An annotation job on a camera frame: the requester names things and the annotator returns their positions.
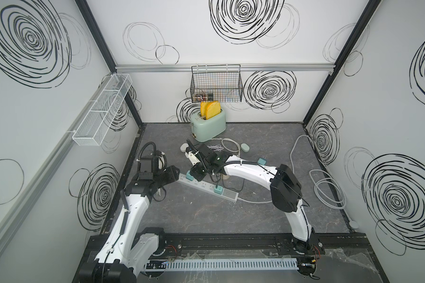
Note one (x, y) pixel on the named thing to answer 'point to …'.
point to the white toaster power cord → (222, 144)
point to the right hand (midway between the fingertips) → (193, 169)
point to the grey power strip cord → (327, 190)
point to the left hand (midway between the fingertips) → (175, 171)
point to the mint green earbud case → (244, 147)
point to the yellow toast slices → (210, 109)
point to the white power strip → (228, 194)
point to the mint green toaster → (203, 129)
